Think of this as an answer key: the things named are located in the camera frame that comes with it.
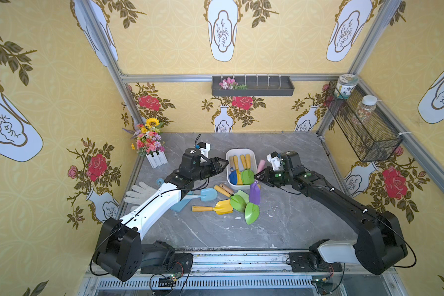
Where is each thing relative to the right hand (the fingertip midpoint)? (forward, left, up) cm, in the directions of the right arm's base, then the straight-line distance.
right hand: (258, 174), depth 83 cm
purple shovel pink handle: (-8, +2, -3) cm, 8 cm away
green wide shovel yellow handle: (-7, +9, -15) cm, 19 cm away
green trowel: (+18, +3, -13) cm, 22 cm away
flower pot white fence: (+17, +56, +1) cm, 58 cm away
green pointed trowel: (-12, +2, -14) cm, 19 cm away
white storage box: (+13, +6, -15) cm, 21 cm away
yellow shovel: (+5, +8, -14) cm, 17 cm away
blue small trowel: (+7, +11, -13) cm, 18 cm away
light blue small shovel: (-4, +24, -15) cm, 29 cm away
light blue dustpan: (-9, +36, -16) cm, 41 cm away
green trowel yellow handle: (+8, +4, -13) cm, 15 cm away
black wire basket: (+19, -50, +11) cm, 55 cm away
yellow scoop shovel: (-10, +16, -16) cm, 25 cm away
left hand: (+2, +17, +5) cm, 18 cm away
